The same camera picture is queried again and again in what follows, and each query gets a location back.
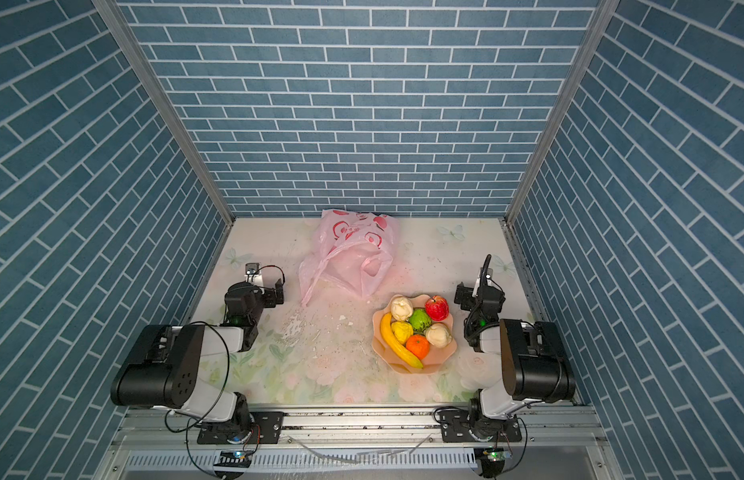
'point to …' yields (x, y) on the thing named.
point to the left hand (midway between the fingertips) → (265, 279)
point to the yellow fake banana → (393, 343)
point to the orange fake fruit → (419, 346)
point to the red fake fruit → (437, 307)
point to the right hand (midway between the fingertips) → (477, 282)
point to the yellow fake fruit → (403, 332)
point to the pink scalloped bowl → (436, 357)
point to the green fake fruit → (419, 320)
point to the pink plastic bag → (353, 248)
